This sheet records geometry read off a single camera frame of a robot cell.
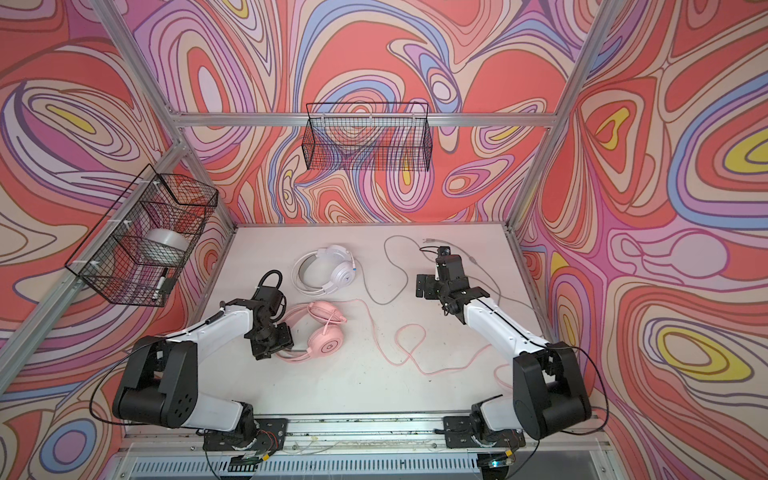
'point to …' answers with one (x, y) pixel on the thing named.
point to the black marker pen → (162, 279)
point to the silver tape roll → (165, 246)
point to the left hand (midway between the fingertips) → (288, 346)
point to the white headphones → (324, 270)
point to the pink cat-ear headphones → (324, 341)
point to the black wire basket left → (135, 254)
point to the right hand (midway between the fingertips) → (434, 286)
